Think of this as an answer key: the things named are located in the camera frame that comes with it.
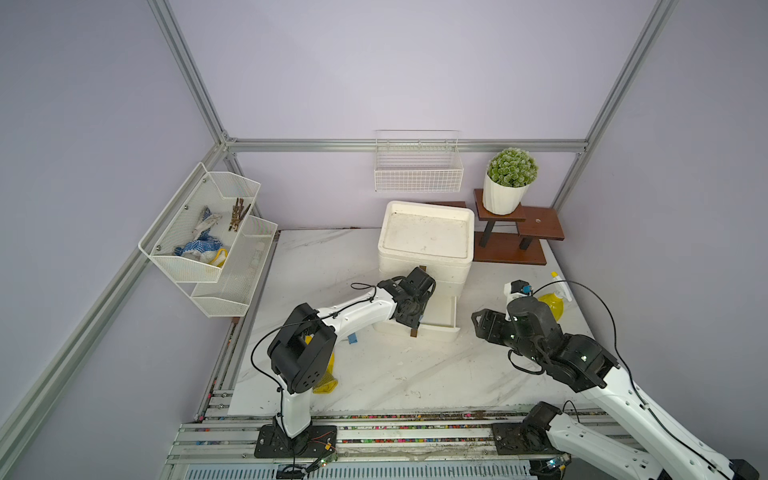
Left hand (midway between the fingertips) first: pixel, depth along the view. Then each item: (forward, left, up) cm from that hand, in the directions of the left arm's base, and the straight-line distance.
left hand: (426, 307), depth 89 cm
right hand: (-11, -13, +11) cm, 21 cm away
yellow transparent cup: (-20, +28, -7) cm, 35 cm away
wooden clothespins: (+16, +53, +24) cm, 60 cm away
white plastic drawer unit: (+14, -3, +15) cm, 21 cm away
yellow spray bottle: (+1, -39, +2) cm, 39 cm away
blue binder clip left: (-7, +23, -8) cm, 25 cm away
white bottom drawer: (-3, -4, -5) cm, 7 cm away
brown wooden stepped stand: (+31, -36, -2) cm, 47 cm away
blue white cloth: (+1, +55, +26) cm, 61 cm away
